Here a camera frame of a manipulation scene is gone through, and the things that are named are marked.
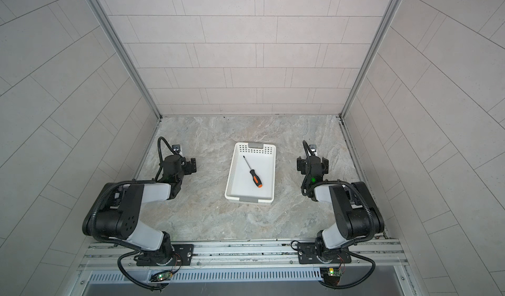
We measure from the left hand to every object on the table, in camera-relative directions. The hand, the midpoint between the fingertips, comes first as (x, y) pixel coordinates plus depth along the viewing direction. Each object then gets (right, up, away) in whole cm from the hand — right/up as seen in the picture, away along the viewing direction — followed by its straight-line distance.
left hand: (186, 155), depth 95 cm
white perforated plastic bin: (+27, -13, -7) cm, 31 cm away
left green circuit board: (+3, -36, -30) cm, 47 cm away
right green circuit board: (+61, -39, -27) cm, 77 cm away
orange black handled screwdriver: (+35, -10, -6) cm, 37 cm away
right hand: (+62, 0, 0) cm, 62 cm away
